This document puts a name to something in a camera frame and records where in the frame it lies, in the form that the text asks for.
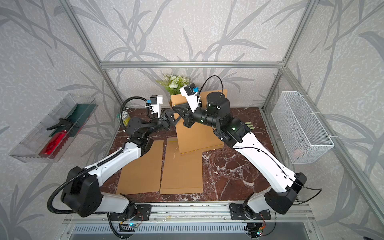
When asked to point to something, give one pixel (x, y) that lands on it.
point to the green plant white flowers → (174, 83)
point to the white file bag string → (174, 153)
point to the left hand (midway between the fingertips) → (184, 115)
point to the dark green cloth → (76, 120)
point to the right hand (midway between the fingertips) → (174, 107)
